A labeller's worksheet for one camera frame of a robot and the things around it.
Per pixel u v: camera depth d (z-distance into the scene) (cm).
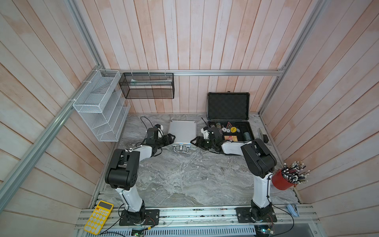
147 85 107
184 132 102
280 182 83
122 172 49
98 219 72
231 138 102
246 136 102
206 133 91
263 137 101
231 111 107
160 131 81
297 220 73
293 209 75
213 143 80
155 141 78
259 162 54
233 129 107
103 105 73
